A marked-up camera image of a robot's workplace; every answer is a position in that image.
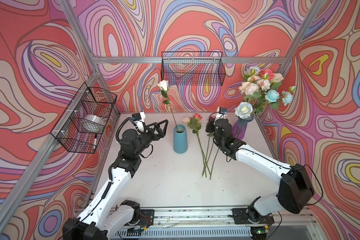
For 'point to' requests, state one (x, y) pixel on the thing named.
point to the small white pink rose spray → (193, 122)
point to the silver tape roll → (93, 122)
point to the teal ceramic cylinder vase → (180, 139)
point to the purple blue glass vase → (240, 127)
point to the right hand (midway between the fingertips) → (212, 120)
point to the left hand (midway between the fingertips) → (164, 122)
